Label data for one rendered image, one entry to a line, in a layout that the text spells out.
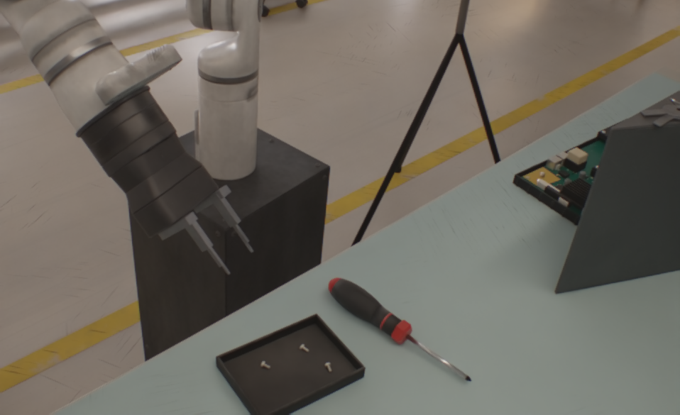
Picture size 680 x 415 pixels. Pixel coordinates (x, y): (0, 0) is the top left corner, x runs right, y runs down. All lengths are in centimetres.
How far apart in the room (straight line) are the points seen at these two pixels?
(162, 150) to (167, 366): 20
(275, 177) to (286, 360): 54
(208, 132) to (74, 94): 50
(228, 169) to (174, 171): 49
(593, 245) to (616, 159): 11
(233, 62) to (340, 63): 247
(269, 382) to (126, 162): 23
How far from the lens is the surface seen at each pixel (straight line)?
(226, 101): 109
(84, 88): 65
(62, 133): 298
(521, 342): 75
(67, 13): 67
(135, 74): 62
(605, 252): 81
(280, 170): 119
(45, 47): 67
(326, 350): 70
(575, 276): 81
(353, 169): 274
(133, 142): 65
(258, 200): 112
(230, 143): 113
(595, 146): 109
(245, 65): 106
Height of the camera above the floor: 152
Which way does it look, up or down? 34 degrees down
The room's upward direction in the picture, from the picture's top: 5 degrees clockwise
